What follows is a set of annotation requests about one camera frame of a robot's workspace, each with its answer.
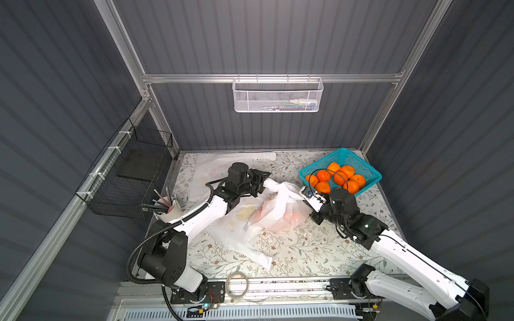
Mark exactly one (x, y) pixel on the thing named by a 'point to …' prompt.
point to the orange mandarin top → (334, 167)
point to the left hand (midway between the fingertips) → (276, 177)
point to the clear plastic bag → (233, 230)
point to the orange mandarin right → (359, 179)
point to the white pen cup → (166, 209)
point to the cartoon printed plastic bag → (284, 209)
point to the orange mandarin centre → (340, 177)
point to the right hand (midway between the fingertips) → (309, 198)
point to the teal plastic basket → (343, 170)
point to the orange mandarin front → (353, 186)
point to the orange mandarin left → (323, 175)
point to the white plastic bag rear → (208, 167)
